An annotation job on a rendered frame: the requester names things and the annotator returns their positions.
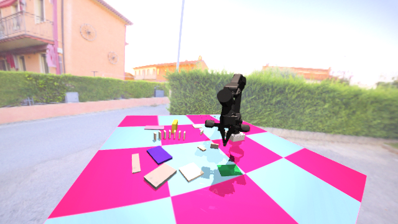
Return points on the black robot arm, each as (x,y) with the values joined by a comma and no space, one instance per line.
(226,98)

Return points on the purple flat block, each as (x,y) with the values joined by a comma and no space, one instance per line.
(159,155)

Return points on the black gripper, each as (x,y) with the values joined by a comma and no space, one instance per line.
(231,129)

